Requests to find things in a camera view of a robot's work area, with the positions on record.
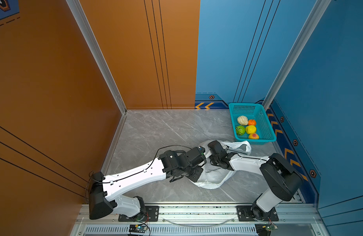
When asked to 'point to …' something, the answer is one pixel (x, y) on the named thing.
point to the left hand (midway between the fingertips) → (199, 171)
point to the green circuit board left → (137, 228)
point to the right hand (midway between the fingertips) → (205, 150)
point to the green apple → (240, 130)
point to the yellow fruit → (251, 129)
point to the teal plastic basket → (252, 111)
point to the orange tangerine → (252, 122)
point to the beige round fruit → (242, 120)
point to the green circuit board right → (270, 227)
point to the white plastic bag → (213, 176)
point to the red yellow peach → (254, 136)
